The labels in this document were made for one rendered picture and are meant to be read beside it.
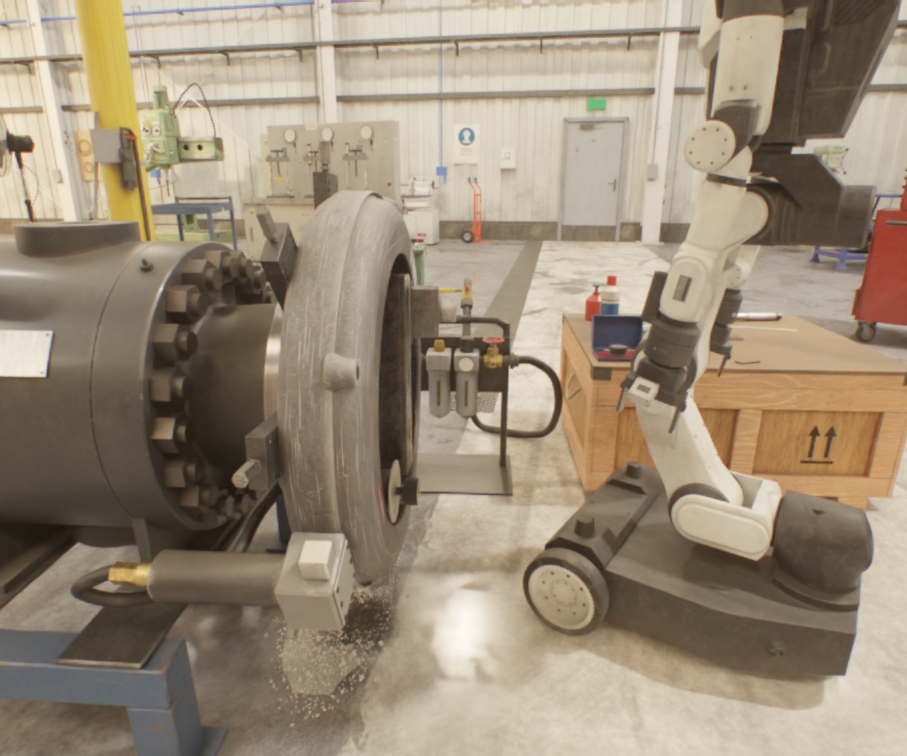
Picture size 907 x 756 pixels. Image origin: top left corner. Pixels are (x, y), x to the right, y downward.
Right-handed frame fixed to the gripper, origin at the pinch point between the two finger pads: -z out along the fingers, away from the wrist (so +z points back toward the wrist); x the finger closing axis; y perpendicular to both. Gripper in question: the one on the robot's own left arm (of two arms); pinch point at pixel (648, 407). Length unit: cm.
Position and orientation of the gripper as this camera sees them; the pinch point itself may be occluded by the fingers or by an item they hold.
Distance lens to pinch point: 123.9
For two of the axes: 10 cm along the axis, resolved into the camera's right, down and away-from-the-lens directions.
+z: 1.6, -9.0, -4.1
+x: -8.0, -3.6, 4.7
